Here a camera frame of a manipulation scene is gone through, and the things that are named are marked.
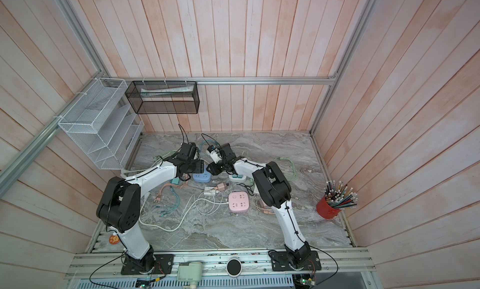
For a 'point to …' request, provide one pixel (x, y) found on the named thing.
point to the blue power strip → (202, 177)
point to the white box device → (190, 271)
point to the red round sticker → (114, 239)
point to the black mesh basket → (164, 97)
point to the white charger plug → (212, 193)
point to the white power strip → (237, 177)
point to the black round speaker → (234, 266)
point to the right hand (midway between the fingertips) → (211, 167)
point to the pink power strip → (239, 201)
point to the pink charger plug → (221, 186)
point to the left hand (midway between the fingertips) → (197, 168)
